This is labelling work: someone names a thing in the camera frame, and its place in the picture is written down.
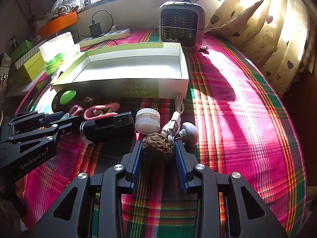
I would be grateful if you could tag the striped green box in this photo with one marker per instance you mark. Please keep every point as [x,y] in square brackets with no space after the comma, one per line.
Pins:
[24,52]

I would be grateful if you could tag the green white cardboard box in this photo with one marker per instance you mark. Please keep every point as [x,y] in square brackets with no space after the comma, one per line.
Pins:
[143,70]

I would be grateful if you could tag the white round jar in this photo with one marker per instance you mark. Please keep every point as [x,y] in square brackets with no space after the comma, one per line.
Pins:
[147,121]

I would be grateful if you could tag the plastic bags pile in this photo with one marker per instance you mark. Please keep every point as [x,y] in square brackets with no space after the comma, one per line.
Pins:
[62,7]

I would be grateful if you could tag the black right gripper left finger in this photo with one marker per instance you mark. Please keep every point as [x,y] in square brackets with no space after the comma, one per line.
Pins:
[72,213]

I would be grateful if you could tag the green tissue pack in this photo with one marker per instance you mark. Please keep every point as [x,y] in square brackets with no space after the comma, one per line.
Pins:
[58,51]

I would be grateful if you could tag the grey desktop fan heater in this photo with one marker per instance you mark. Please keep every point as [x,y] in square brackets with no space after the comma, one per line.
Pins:
[182,22]

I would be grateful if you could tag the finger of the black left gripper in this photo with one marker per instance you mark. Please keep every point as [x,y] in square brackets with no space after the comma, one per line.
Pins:
[54,129]
[29,121]

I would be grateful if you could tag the yellow green box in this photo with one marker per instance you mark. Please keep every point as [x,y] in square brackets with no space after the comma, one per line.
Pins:
[28,71]

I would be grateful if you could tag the brown walnut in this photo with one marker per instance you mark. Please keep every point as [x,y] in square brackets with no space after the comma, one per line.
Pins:
[88,102]
[157,149]

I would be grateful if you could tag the pink plastic clip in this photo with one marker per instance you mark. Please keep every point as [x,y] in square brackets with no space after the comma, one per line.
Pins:
[101,111]

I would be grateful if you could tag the black flashlight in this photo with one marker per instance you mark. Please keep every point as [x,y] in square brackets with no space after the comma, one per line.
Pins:
[109,129]

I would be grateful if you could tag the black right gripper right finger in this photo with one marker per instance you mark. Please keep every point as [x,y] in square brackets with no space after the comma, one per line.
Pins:
[246,214]

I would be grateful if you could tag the black charger adapter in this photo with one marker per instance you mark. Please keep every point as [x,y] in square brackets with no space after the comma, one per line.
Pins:
[95,29]

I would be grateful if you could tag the white power strip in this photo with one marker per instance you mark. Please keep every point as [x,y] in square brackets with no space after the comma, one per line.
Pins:
[120,34]

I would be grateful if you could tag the orange box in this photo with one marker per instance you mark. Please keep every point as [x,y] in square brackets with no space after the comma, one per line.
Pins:
[57,25]

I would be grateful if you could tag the plaid bed blanket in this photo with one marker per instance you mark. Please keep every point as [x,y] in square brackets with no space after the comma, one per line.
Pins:
[243,126]

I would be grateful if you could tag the beige heart pillow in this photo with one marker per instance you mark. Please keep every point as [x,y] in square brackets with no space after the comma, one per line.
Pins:
[231,17]

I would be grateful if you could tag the beige heart curtain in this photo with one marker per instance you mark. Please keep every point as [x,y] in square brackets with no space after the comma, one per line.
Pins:
[280,41]

